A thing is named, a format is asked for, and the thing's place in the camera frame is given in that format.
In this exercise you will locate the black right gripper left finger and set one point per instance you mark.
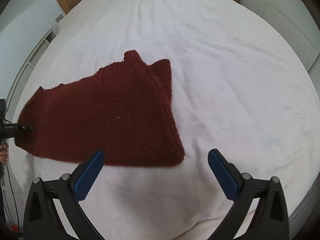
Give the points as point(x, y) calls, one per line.
point(41, 219)

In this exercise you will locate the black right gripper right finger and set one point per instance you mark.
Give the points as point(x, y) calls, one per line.
point(270, 219)

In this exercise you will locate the dark red knitted sweater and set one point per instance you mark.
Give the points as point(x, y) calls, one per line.
point(124, 110)

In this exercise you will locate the left hand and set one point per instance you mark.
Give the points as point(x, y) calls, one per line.
point(4, 154)

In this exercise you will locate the white bed sheet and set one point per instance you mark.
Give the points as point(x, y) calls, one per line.
point(237, 86)

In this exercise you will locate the white louvered wardrobe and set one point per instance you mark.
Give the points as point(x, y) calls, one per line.
point(295, 24)

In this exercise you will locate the wall socket plate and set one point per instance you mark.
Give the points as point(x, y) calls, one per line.
point(58, 18)

